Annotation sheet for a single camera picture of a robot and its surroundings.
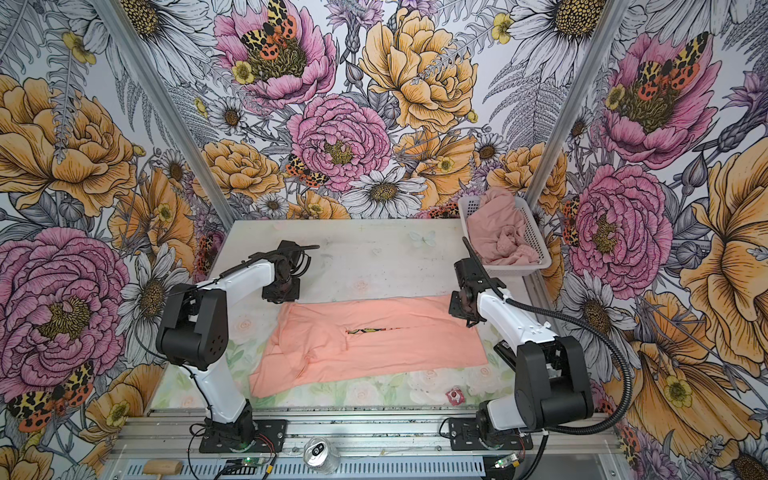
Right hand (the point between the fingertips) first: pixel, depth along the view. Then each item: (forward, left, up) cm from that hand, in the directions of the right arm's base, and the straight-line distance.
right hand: (464, 318), depth 88 cm
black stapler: (-9, -11, -4) cm, 14 cm away
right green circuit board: (-34, -6, -6) cm, 35 cm away
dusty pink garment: (+38, -19, -2) cm, 43 cm away
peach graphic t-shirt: (-3, +41, -5) cm, 41 cm away
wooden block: (-33, +74, -3) cm, 81 cm away
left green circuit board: (-32, +55, -6) cm, 64 cm away
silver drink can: (-33, +36, +8) cm, 50 cm away
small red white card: (-21, +6, -1) cm, 21 cm away
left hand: (+8, +55, -1) cm, 56 cm away
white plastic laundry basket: (+16, -20, +1) cm, 26 cm away
